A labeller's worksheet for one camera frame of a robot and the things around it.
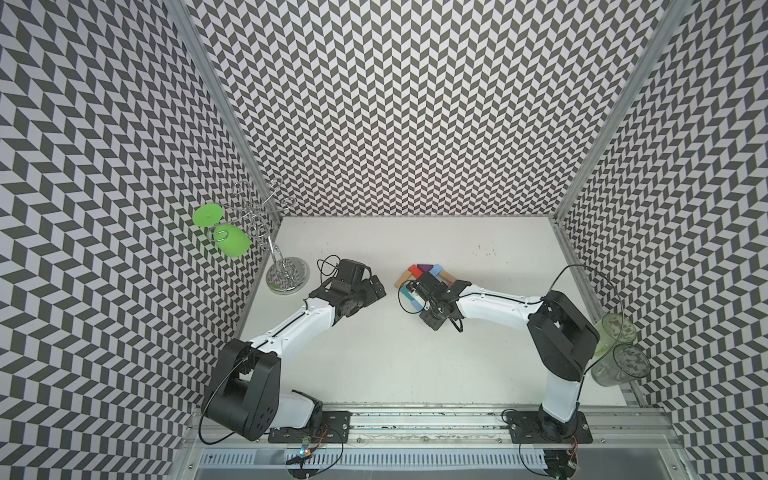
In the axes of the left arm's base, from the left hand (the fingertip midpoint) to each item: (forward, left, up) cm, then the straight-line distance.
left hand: (372, 294), depth 88 cm
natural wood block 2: (+12, -25, -8) cm, 29 cm away
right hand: (-3, -20, -7) cm, 21 cm away
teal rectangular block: (+3, -10, -4) cm, 11 cm away
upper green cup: (+10, +42, +23) cm, 49 cm away
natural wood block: (+9, -10, -5) cm, 14 cm away
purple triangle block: (+14, -17, -6) cm, 23 cm away
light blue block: (+14, -21, -7) cm, 26 cm away
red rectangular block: (+13, -14, -7) cm, 21 cm away
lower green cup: (+12, +42, +11) cm, 45 cm away
